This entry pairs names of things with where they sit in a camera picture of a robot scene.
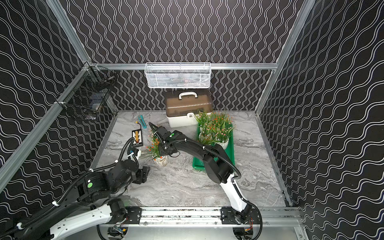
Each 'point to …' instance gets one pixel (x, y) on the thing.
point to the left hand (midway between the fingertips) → (144, 166)
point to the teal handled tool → (142, 121)
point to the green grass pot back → (221, 136)
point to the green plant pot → (206, 135)
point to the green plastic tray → (199, 164)
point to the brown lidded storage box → (182, 105)
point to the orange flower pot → (218, 120)
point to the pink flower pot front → (204, 119)
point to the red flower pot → (153, 147)
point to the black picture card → (137, 135)
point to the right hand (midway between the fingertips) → (163, 151)
